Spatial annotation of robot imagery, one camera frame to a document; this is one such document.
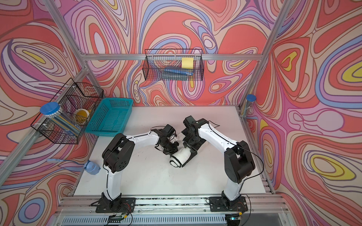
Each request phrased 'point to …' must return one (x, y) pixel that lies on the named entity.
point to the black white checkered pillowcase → (180, 157)
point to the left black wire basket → (73, 95)
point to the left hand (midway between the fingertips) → (181, 154)
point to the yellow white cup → (80, 116)
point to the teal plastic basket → (110, 117)
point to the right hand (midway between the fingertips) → (187, 151)
